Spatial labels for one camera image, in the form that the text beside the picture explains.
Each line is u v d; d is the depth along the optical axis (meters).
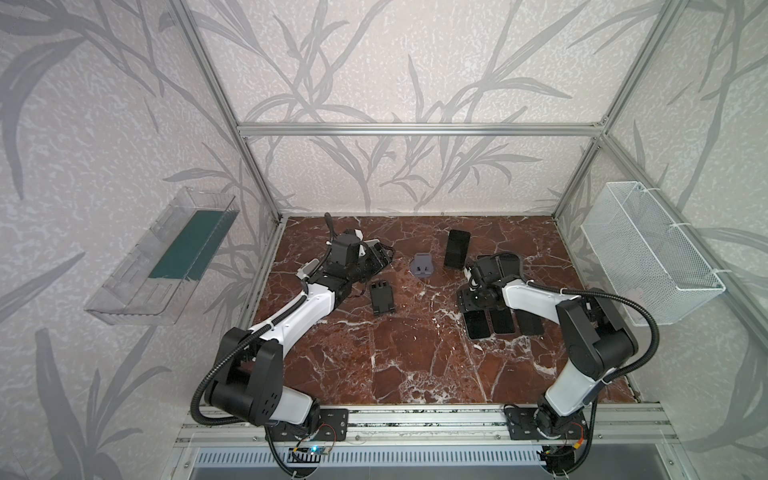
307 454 0.72
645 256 0.64
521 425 0.73
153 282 0.63
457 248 1.02
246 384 0.42
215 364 0.40
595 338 0.47
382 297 0.93
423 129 0.97
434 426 0.75
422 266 1.02
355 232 0.81
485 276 0.76
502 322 0.90
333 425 0.73
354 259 0.67
